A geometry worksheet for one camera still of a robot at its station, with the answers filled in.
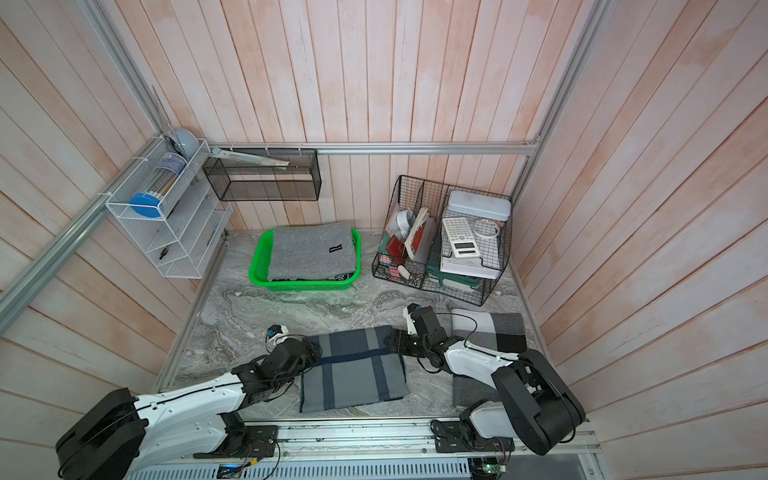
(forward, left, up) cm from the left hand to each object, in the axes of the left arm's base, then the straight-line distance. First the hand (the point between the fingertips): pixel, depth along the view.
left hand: (312, 354), depth 87 cm
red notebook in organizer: (+37, -26, +5) cm, 45 cm away
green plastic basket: (+27, +21, +7) cm, 34 cm away
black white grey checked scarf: (+7, -58, +1) cm, 58 cm away
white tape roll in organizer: (+48, -29, +9) cm, 57 cm away
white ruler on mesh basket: (+49, +22, +34) cm, 63 cm away
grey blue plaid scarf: (-4, -13, +1) cm, 14 cm away
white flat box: (+20, -46, +17) cm, 53 cm away
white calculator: (+28, -45, +21) cm, 57 cm away
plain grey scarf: (+34, +4, +7) cm, 35 cm away
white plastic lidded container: (+42, -57, +22) cm, 74 cm away
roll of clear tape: (+34, -54, +20) cm, 66 cm away
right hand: (+5, -24, 0) cm, 24 cm away
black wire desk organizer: (+29, -40, +20) cm, 53 cm away
